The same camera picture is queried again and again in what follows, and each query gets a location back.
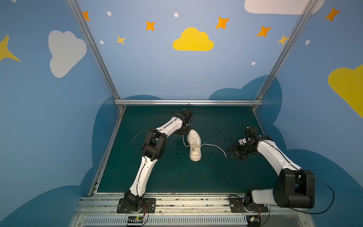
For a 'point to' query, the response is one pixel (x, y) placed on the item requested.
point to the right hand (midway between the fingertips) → (230, 151)
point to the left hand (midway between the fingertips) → (183, 131)
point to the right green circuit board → (254, 221)
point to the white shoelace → (203, 144)
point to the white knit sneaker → (194, 140)
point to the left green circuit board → (135, 219)
